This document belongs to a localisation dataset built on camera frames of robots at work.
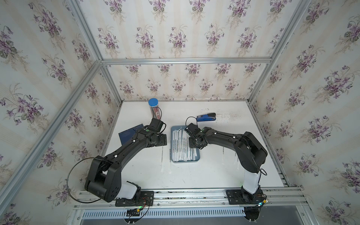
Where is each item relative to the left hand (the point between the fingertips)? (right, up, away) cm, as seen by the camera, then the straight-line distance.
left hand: (161, 142), depth 86 cm
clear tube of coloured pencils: (-7, +25, +7) cm, 27 cm away
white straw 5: (+18, -10, +2) cm, 21 cm away
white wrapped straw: (0, -16, -3) cm, 16 cm away
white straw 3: (+12, -4, +7) cm, 14 cm away
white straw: (+7, -4, +7) cm, 11 cm away
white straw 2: (+9, -4, +7) cm, 12 cm away
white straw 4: (+14, -4, +7) cm, 16 cm away
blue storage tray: (+22, -8, +3) cm, 24 cm away
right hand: (+21, -3, +7) cm, 22 cm away
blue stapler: (+32, +15, +18) cm, 40 cm away
